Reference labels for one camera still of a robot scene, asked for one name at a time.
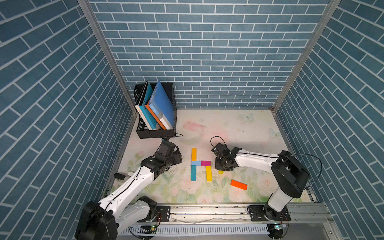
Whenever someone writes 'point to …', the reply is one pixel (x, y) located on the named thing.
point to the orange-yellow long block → (193, 154)
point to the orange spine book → (155, 117)
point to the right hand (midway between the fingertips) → (218, 167)
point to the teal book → (144, 109)
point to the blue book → (160, 106)
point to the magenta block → (204, 163)
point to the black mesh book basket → (143, 129)
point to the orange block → (239, 185)
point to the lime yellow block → (220, 172)
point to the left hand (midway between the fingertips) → (181, 156)
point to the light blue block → (196, 163)
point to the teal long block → (193, 172)
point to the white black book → (140, 112)
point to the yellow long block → (209, 173)
